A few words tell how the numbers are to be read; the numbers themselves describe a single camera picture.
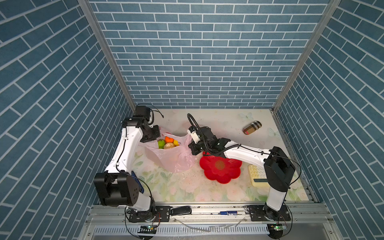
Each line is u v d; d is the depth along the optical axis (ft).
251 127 3.46
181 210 2.37
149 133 2.21
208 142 2.15
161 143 3.07
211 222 2.37
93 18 2.42
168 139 3.14
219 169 2.92
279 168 1.56
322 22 2.48
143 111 2.04
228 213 2.42
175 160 2.76
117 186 1.35
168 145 2.99
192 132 2.47
